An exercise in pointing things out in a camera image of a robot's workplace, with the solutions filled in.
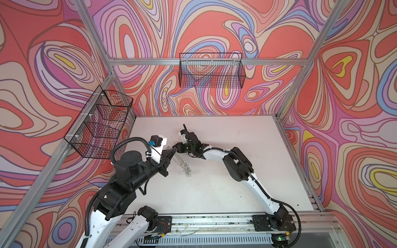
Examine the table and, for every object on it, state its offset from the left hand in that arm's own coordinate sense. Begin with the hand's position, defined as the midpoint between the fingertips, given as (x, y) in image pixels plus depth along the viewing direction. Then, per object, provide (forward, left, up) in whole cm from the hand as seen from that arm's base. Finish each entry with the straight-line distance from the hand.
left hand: (176, 150), depth 59 cm
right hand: (+23, +7, -36) cm, 43 cm away
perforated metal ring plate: (+12, +4, -30) cm, 33 cm away
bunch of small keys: (-2, -3, -14) cm, 14 cm away
